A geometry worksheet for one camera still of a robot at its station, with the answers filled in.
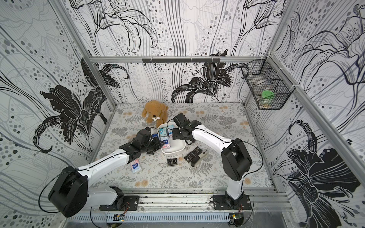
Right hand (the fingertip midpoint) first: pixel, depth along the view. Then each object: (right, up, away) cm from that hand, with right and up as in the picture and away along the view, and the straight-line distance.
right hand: (179, 134), depth 89 cm
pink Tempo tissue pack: (-8, -3, -3) cm, 9 cm away
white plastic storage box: (-2, -9, +4) cm, 10 cm away
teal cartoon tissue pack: (-12, +1, +7) cm, 13 cm away
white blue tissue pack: (-26, -19, -5) cm, 32 cm away
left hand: (-8, -7, -4) cm, 11 cm away
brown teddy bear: (-16, +14, +4) cm, 22 cm away
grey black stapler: (+11, -15, -4) cm, 19 cm away
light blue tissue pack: (-6, +4, +9) cm, 11 cm away
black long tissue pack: (+9, -13, -1) cm, 16 cm away
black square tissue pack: (-4, -17, -3) cm, 18 cm away
